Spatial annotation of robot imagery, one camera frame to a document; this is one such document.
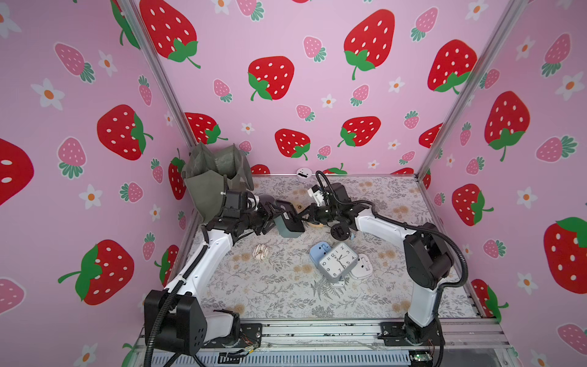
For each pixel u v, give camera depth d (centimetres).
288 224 83
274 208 73
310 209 81
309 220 80
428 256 50
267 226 73
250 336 74
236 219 62
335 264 84
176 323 40
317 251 90
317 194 84
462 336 74
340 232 95
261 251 91
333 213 75
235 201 62
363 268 86
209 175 87
